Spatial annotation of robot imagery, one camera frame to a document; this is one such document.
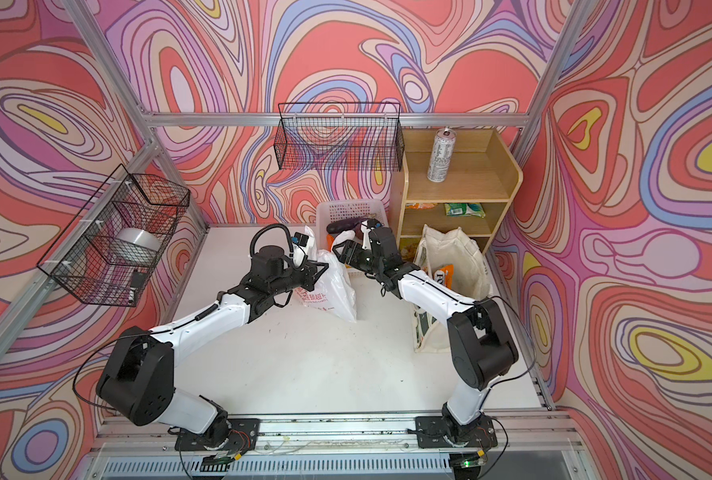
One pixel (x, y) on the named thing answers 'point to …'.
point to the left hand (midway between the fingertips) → (330, 264)
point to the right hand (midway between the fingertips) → (342, 256)
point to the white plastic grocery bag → (333, 292)
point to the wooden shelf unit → (462, 179)
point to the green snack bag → (464, 210)
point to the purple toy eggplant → (344, 224)
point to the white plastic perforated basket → (328, 211)
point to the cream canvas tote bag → (471, 279)
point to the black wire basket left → (108, 253)
